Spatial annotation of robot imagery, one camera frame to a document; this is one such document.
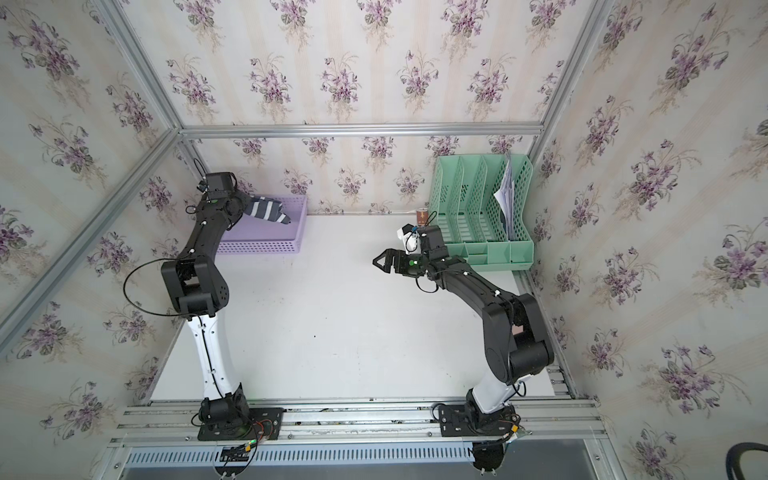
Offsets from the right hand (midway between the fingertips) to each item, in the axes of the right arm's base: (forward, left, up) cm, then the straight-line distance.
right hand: (387, 264), depth 87 cm
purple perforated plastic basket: (+15, +46, -4) cm, 49 cm away
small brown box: (+34, -13, -13) cm, 39 cm away
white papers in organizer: (+19, -36, +11) cm, 42 cm away
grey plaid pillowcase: (+22, +43, +2) cm, 48 cm away
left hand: (+24, +50, +5) cm, 55 cm away
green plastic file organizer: (+42, -31, -13) cm, 54 cm away
